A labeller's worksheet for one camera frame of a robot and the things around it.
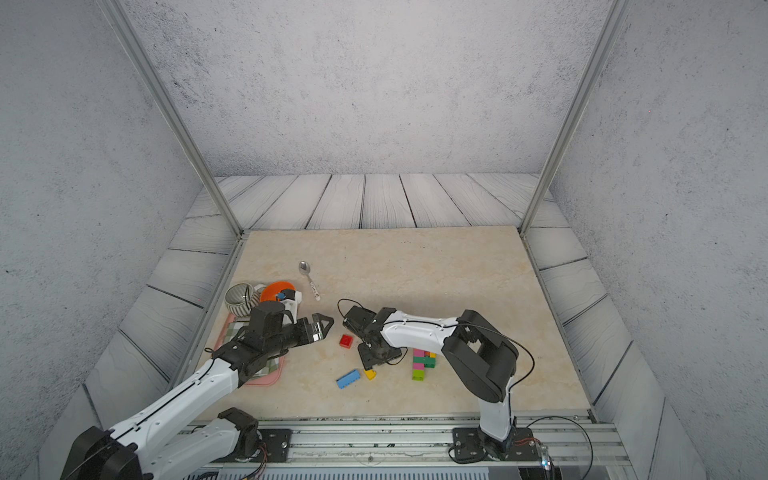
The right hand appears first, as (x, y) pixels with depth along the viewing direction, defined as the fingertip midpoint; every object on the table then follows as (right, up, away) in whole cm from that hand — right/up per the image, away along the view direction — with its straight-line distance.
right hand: (377, 360), depth 86 cm
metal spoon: (-27, +25, +22) cm, 42 cm away
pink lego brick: (+12, +2, +1) cm, 12 cm away
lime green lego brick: (+11, -3, -3) cm, 12 cm away
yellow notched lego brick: (+16, +2, -1) cm, 16 cm away
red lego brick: (-9, +4, +4) cm, 11 cm away
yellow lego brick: (-2, -3, -3) cm, 4 cm away
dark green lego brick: (+15, 0, -1) cm, 15 cm away
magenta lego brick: (+12, -1, -2) cm, 12 cm away
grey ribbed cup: (-45, +16, +13) cm, 50 cm away
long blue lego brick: (-8, -4, -4) cm, 9 cm away
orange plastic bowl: (-35, +18, +12) cm, 42 cm away
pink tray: (-30, -4, -4) cm, 30 cm away
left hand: (-13, +11, -5) cm, 18 cm away
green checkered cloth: (-45, +6, +6) cm, 46 cm away
